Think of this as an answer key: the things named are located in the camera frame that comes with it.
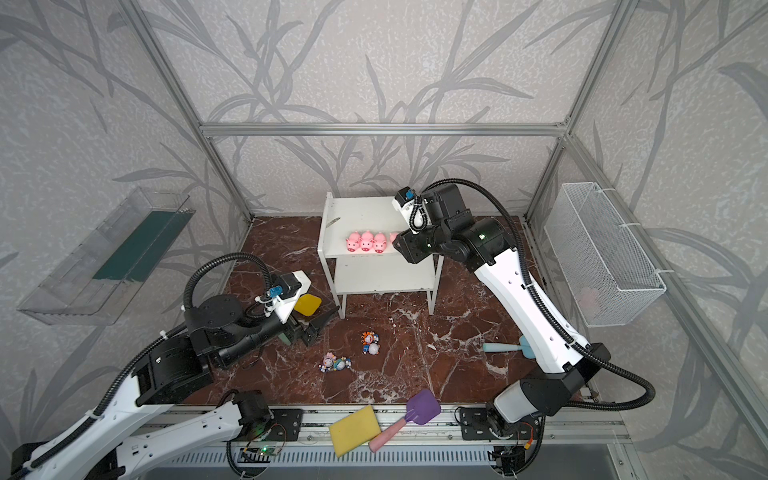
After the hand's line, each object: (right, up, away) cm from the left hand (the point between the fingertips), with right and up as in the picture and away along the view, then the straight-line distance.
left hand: (327, 283), depth 59 cm
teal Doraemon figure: (-3, -26, +24) cm, 35 cm away
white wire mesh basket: (+58, +1, +2) cm, 58 cm away
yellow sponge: (+3, -39, +14) cm, 41 cm away
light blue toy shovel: (+50, -23, +28) cm, 62 cm away
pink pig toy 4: (+13, +9, +10) cm, 18 cm away
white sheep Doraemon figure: (+6, -23, +26) cm, 35 cm away
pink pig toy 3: (+10, +8, +8) cm, 15 cm away
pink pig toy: (+4, +8, +8) cm, 12 cm away
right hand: (+15, +11, +10) cm, 22 cm away
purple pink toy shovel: (+20, -34, +17) cm, 43 cm away
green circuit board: (-17, -42, +12) cm, 47 cm away
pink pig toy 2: (+7, +8, +8) cm, 13 cm away
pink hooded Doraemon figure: (-6, -26, +24) cm, 35 cm away
